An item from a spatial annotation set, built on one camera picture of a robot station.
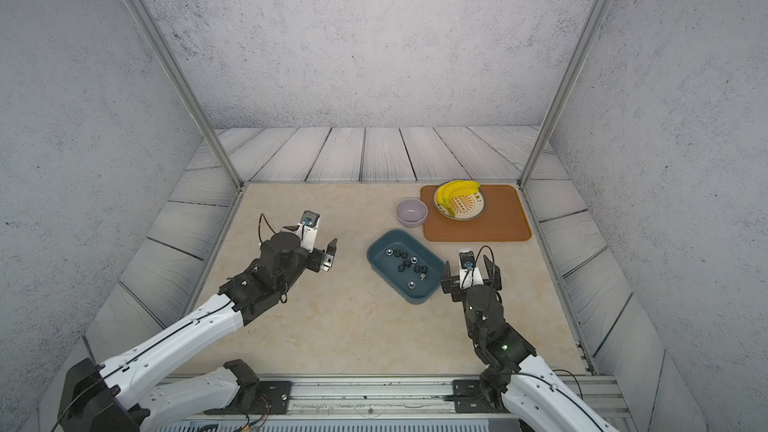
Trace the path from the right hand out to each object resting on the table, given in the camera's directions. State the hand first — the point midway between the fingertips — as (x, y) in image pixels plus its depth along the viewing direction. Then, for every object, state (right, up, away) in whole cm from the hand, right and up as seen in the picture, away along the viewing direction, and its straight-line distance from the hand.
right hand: (470, 260), depth 77 cm
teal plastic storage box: (-22, -6, +18) cm, 29 cm away
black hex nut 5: (-10, -6, +19) cm, 22 cm away
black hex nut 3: (-17, -6, +19) cm, 26 cm away
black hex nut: (-19, -1, +22) cm, 29 cm away
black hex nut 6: (-12, -6, +19) cm, 23 cm away
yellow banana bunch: (+2, +20, +34) cm, 39 cm away
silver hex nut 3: (-14, -10, +14) cm, 22 cm away
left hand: (-37, +7, 0) cm, 38 cm away
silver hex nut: (-21, -1, +22) cm, 30 cm away
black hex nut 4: (-15, -5, +19) cm, 25 cm away
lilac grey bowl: (-13, +12, +31) cm, 35 cm away
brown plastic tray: (+21, +10, +31) cm, 39 cm away
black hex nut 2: (-16, -2, +22) cm, 27 cm away
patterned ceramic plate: (+7, +13, +35) cm, 38 cm away
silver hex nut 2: (-11, -8, +16) cm, 21 cm away
